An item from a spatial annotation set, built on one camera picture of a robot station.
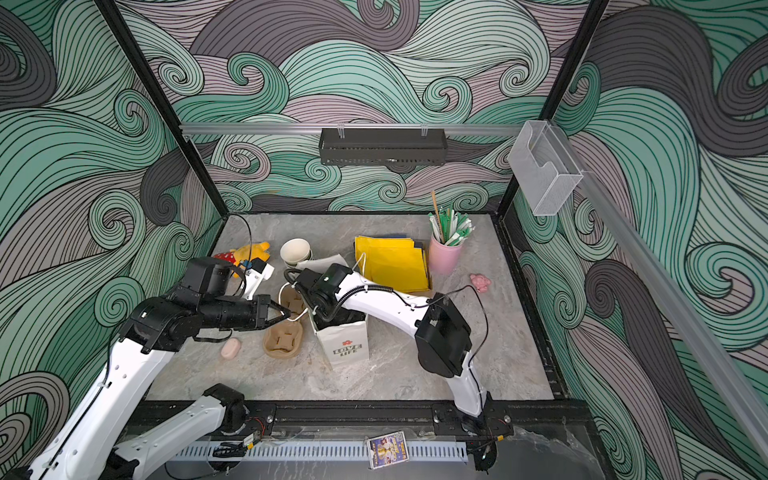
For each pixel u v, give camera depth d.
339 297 0.54
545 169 0.78
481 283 0.95
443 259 0.99
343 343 0.70
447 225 0.95
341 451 0.70
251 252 1.00
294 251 0.88
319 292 0.56
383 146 0.98
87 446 0.36
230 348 0.82
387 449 0.68
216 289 0.50
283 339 0.84
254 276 0.59
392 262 1.00
